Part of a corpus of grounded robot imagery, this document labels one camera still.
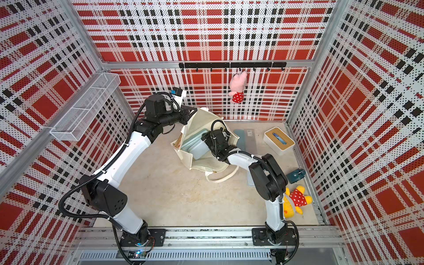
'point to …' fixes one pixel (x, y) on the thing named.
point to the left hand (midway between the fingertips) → (197, 108)
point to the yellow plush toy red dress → (295, 199)
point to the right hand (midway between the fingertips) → (207, 137)
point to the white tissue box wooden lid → (279, 140)
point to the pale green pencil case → (190, 139)
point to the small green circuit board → (139, 253)
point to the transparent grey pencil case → (250, 141)
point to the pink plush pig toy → (237, 85)
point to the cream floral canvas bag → (203, 118)
